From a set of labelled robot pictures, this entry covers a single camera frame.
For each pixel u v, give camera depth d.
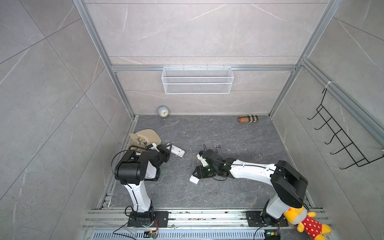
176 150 0.94
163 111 1.14
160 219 0.73
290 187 0.44
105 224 0.73
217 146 1.01
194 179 0.80
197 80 1.00
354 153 0.61
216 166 0.66
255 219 0.74
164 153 0.86
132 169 0.50
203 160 0.70
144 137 1.03
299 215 0.69
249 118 1.14
